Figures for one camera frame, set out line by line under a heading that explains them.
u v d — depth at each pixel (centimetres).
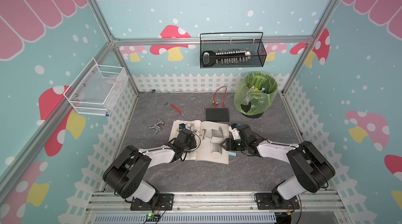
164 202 74
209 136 94
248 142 72
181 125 85
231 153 89
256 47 94
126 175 44
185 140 71
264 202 74
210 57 90
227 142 82
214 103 113
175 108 113
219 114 106
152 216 73
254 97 89
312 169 45
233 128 84
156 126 100
